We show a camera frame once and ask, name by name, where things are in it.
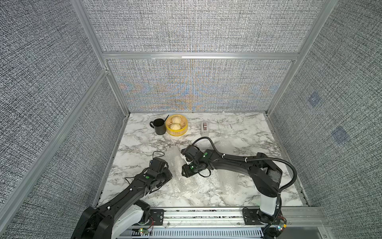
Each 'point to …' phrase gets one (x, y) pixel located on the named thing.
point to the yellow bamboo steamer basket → (176, 133)
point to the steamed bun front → (175, 126)
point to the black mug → (160, 126)
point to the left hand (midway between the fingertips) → (174, 173)
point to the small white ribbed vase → (177, 176)
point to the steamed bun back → (176, 119)
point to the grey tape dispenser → (205, 128)
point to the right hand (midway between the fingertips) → (184, 170)
